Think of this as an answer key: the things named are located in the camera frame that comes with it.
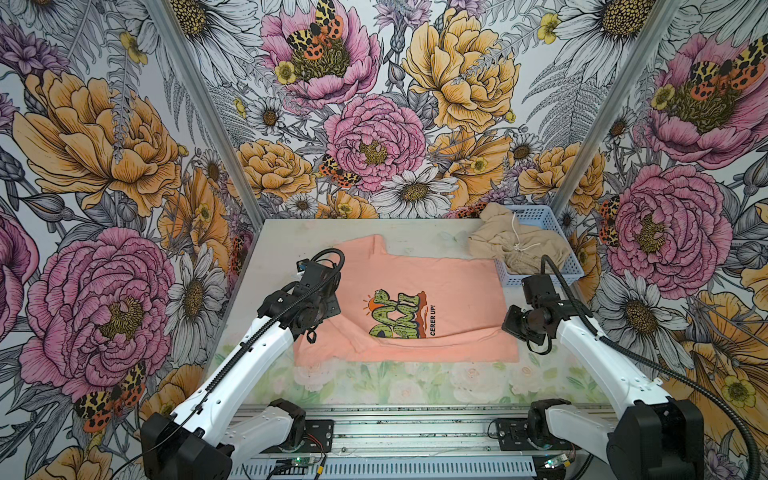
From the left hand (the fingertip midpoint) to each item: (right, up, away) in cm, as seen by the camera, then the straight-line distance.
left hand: (323, 312), depth 78 cm
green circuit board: (-3, -33, -7) cm, 34 cm away
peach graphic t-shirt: (+24, -3, +18) cm, 30 cm away
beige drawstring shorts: (+62, +17, +29) cm, 71 cm away
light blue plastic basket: (+76, +29, +41) cm, 91 cm away
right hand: (+50, -7, +4) cm, 50 cm away
